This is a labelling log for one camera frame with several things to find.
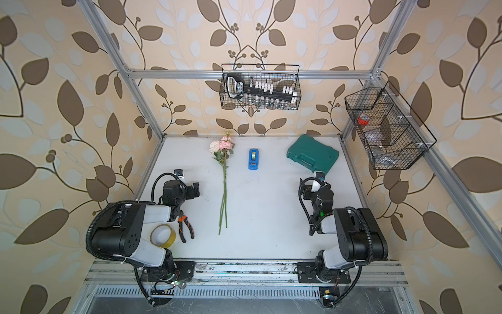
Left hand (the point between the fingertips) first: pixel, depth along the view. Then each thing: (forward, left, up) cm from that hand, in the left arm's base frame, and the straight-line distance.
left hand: (185, 182), depth 95 cm
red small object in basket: (+13, -80, +30) cm, 86 cm away
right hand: (-1, -62, +4) cm, 62 cm away
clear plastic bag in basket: (+6, -84, +25) cm, 88 cm away
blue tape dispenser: (+15, -34, -1) cm, 37 cm away
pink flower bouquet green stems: (+20, -17, +3) cm, 26 cm away
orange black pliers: (-18, -1, -4) cm, 18 cm away
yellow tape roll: (-27, 0, -2) cm, 27 cm away
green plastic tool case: (+18, -66, +2) cm, 68 cm away
